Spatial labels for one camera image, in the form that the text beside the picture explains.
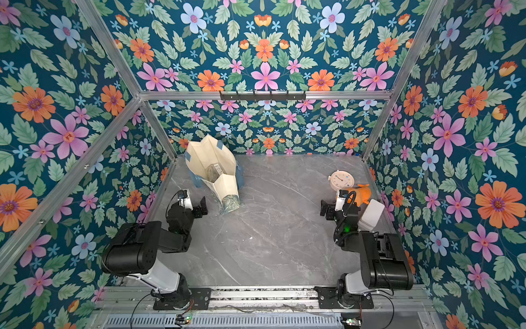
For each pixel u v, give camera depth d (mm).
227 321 766
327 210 828
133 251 472
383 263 453
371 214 926
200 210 857
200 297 738
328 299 735
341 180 1049
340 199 808
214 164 1110
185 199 790
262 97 935
